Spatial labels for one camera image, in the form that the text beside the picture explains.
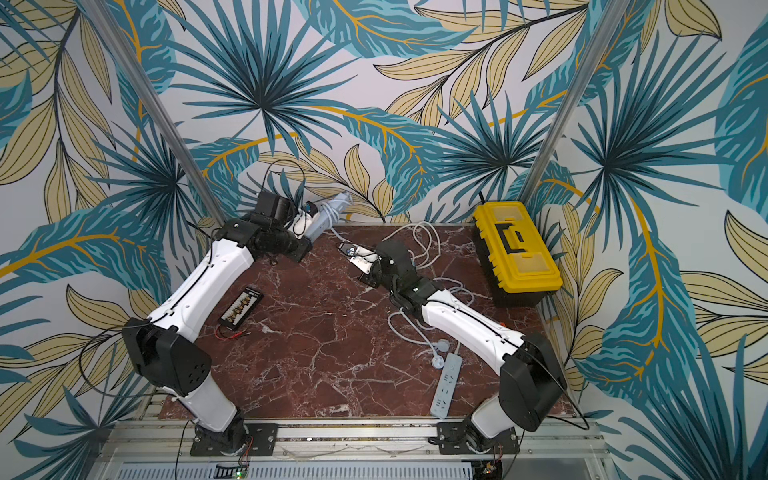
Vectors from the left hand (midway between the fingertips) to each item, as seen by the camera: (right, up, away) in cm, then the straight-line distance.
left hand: (301, 246), depth 82 cm
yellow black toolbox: (+62, -5, +6) cm, 63 cm away
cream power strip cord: (+41, 0, +32) cm, 52 cm away
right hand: (+18, -1, -3) cm, 18 cm away
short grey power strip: (+39, -37, -1) cm, 54 cm away
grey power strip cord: (+9, +8, 0) cm, 12 cm away
